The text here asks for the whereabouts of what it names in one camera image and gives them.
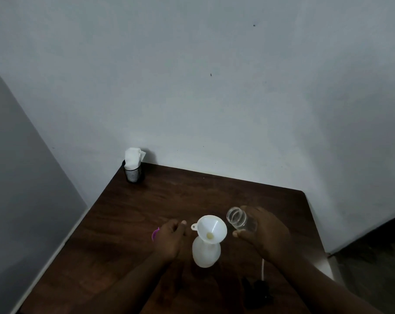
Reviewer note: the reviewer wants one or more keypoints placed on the white spray bottle body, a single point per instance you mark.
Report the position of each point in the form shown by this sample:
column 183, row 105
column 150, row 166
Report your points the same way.
column 206, row 255

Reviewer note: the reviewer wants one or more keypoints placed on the person's right forearm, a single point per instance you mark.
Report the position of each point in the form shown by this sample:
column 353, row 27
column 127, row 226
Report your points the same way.
column 321, row 287

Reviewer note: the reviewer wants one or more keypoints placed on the clear plastic water bottle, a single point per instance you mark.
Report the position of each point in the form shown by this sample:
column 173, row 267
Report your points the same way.
column 241, row 220

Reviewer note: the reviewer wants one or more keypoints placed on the black spray head with tube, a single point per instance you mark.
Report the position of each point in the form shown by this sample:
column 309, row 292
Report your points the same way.
column 258, row 292

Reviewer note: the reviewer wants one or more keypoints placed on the person's left hand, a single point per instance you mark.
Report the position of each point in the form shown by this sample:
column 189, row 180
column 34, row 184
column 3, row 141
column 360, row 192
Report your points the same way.
column 169, row 243

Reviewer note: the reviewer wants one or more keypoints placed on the purple bottle cap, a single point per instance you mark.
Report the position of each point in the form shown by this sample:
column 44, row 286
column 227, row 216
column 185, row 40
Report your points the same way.
column 155, row 234

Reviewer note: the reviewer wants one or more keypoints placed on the person's right hand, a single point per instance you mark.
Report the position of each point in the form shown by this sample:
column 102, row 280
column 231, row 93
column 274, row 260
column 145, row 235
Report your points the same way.
column 271, row 238

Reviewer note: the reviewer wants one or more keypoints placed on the black mesh cup holder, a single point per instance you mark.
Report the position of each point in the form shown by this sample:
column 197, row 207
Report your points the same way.
column 133, row 175

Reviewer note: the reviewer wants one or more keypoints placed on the white plastic funnel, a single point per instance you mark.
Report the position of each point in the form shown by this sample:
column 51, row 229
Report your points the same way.
column 214, row 225

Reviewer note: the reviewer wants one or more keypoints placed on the black cup with tissues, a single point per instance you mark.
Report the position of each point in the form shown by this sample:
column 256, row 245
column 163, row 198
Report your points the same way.
column 133, row 157

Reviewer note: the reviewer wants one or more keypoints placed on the dark wooden table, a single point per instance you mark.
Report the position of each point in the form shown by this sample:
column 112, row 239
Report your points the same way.
column 171, row 196

